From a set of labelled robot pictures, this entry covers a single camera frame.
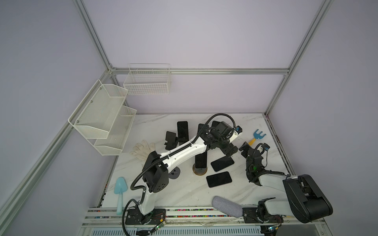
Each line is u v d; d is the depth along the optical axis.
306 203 0.43
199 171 0.89
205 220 0.73
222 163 0.93
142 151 0.99
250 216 0.73
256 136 1.05
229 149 0.69
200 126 0.93
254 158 0.67
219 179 0.89
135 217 0.73
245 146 0.85
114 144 0.88
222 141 0.65
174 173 0.84
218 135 0.60
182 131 0.93
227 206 0.75
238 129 0.69
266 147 0.76
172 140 0.93
